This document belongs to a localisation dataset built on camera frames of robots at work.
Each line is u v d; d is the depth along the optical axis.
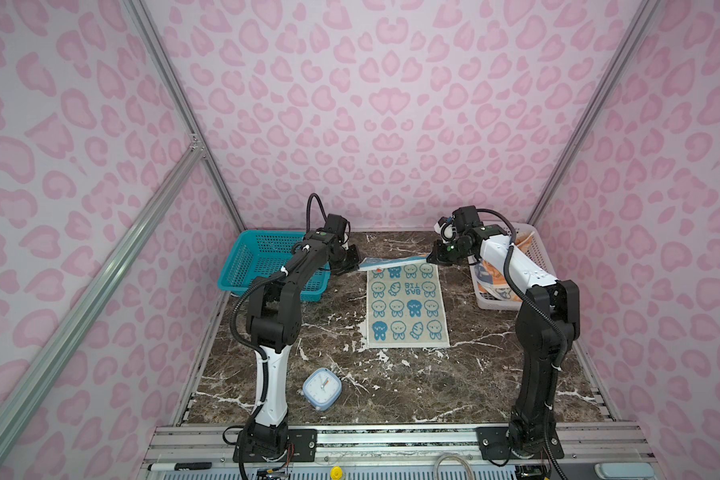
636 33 0.72
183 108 0.84
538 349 0.54
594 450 0.73
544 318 0.48
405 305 0.98
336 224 0.81
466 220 0.77
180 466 0.70
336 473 0.63
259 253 1.11
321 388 0.80
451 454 0.72
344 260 0.86
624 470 0.68
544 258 1.00
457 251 0.80
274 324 0.57
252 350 0.56
